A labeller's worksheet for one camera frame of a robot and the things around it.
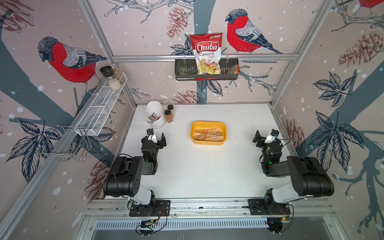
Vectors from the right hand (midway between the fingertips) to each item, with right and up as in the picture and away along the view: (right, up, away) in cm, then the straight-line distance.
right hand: (264, 131), depth 90 cm
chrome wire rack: (-98, -3, -24) cm, 101 cm away
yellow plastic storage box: (-24, +3, +14) cm, 28 cm away
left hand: (-66, 0, +2) cm, 66 cm away
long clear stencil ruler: (-34, -3, +11) cm, 36 cm away
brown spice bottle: (-62, +8, +15) cm, 64 cm away
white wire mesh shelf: (-93, +13, -14) cm, 95 cm away
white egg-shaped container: (-73, +12, +17) cm, 76 cm away
